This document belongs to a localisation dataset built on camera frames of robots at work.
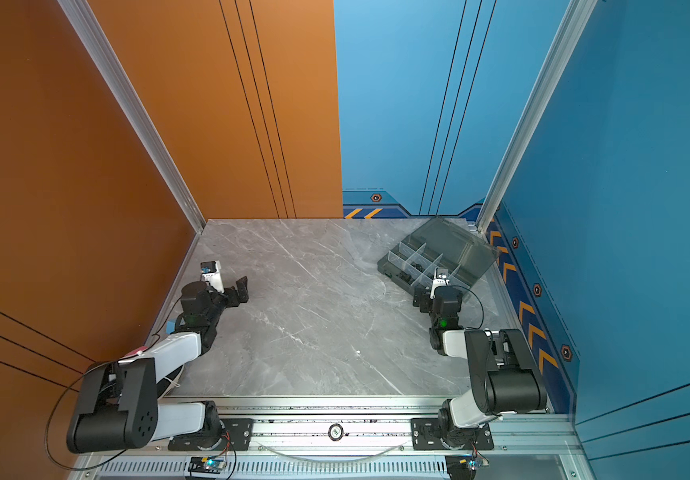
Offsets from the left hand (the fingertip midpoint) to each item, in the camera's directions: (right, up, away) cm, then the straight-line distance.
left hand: (232, 276), depth 90 cm
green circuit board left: (+3, -43, -19) cm, 47 cm away
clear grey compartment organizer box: (+73, +8, +22) cm, 77 cm away
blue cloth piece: (-20, -16, +2) cm, 25 cm away
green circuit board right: (+63, -43, -20) cm, 79 cm away
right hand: (+63, -3, +4) cm, 63 cm away
